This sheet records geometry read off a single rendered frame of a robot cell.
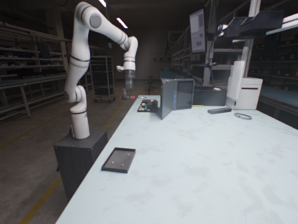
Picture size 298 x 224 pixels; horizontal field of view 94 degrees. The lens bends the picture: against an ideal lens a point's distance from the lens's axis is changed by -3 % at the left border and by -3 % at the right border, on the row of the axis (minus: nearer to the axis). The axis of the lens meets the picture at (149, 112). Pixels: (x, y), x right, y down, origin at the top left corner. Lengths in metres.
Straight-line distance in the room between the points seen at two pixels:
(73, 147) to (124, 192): 0.61
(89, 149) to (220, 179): 0.69
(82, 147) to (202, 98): 0.87
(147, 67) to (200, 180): 11.80
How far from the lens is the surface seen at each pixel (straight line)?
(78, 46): 0.81
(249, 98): 1.19
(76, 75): 0.84
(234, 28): 1.04
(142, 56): 12.16
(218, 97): 1.19
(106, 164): 0.50
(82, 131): 0.98
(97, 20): 0.76
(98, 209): 0.40
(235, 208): 0.43
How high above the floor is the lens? 1.30
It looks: 18 degrees down
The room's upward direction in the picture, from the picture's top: straight up
